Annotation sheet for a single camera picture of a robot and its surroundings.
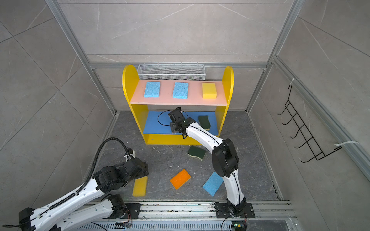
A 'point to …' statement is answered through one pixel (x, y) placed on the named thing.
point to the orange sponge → (178, 180)
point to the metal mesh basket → (171, 72)
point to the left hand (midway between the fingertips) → (143, 165)
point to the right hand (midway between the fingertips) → (180, 124)
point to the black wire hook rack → (295, 120)
